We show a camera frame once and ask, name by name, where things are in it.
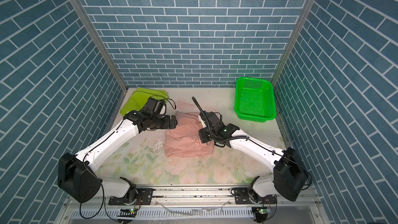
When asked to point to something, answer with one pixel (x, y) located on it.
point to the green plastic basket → (254, 100)
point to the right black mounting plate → (242, 197)
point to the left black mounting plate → (138, 196)
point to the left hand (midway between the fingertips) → (171, 122)
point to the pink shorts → (184, 139)
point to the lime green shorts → (138, 99)
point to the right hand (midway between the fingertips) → (199, 132)
